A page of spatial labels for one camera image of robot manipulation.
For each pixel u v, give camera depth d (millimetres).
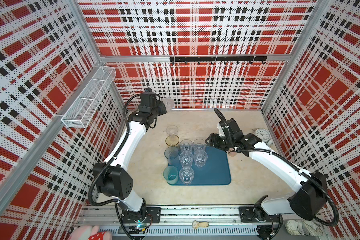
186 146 953
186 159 930
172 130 1047
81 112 927
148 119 568
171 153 886
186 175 862
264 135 1014
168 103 766
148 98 588
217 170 862
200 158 930
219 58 903
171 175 861
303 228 676
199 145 958
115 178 422
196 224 696
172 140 890
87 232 651
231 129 594
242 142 552
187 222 733
